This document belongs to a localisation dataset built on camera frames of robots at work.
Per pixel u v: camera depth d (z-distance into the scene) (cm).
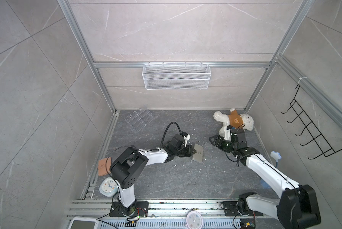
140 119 108
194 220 69
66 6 68
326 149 58
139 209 73
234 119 101
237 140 64
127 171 47
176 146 72
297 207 39
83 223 67
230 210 73
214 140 77
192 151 82
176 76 101
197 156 88
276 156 68
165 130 73
